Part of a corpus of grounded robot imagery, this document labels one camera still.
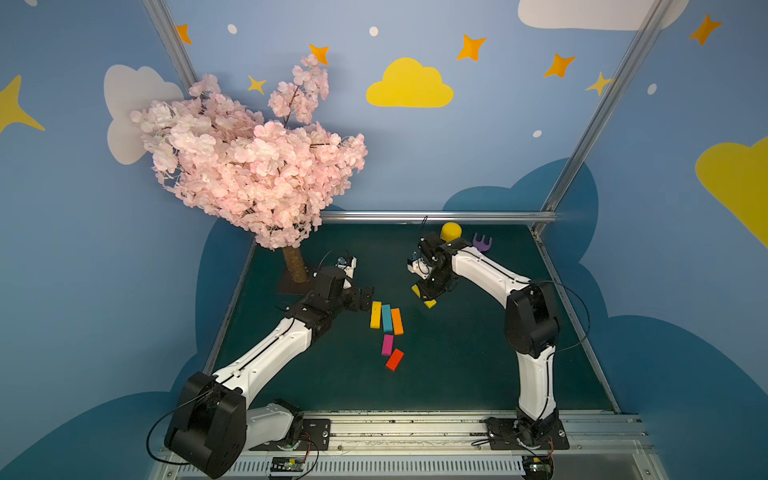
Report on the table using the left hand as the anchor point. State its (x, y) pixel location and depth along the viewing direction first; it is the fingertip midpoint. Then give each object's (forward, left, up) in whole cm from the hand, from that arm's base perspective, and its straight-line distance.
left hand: (358, 281), depth 85 cm
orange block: (-5, -12, -15) cm, 20 cm away
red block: (-17, -11, -16) cm, 26 cm away
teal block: (-3, -9, -16) cm, 19 cm away
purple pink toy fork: (+29, -45, -15) cm, 56 cm away
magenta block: (-13, -9, -15) cm, 22 cm away
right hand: (+3, -22, -10) cm, 24 cm away
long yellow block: (-2, -5, -16) cm, 17 cm away
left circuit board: (-43, +15, -18) cm, 49 cm away
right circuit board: (-42, -47, -19) cm, 66 cm away
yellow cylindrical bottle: (+28, -31, -7) cm, 42 cm away
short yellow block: (-1, -22, -10) cm, 24 cm away
